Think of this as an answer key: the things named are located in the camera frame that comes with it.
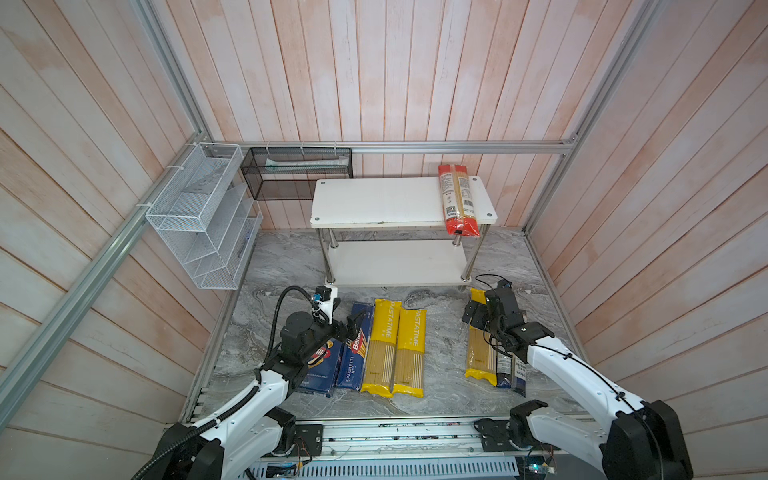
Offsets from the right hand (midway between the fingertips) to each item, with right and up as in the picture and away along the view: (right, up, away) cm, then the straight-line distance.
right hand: (479, 309), depth 87 cm
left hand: (-37, +1, -7) cm, 38 cm away
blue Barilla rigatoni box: (-46, -16, -9) cm, 49 cm away
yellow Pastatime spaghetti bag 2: (-21, -13, -1) cm, 24 cm away
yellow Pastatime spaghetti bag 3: (0, -13, -2) cm, 13 cm away
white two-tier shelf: (-25, +26, +32) cm, 48 cm away
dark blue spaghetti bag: (+7, -17, -5) cm, 19 cm away
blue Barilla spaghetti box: (-37, -12, -2) cm, 38 cm away
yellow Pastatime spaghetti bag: (-29, -13, -2) cm, 32 cm away
